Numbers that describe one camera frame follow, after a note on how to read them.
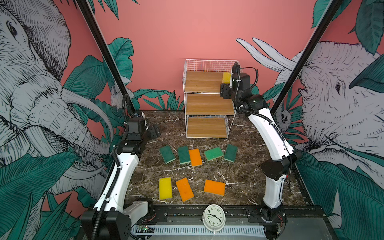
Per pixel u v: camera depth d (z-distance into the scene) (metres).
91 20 0.73
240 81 0.52
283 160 0.46
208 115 0.86
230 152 0.97
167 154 0.95
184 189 0.82
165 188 0.83
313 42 0.80
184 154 0.95
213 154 0.96
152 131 0.69
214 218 0.70
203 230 0.70
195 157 0.94
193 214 0.75
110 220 0.36
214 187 0.83
